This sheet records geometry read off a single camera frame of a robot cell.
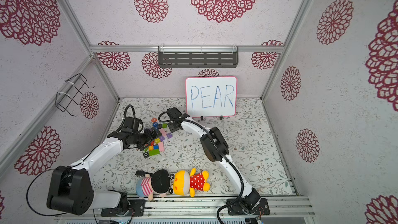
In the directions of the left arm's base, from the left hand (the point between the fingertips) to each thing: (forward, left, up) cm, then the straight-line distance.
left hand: (157, 138), depth 87 cm
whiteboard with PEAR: (+30, -32, +3) cm, 44 cm away
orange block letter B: (+20, +8, -10) cm, 23 cm away
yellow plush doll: (-23, -16, -3) cm, 28 cm away
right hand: (+17, -6, -9) cm, 20 cm away
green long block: (-4, +3, -10) cm, 11 cm away
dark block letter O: (-6, +7, -9) cm, 13 cm away
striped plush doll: (-23, -4, 0) cm, 23 cm away
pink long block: (0, 0, -10) cm, 10 cm away
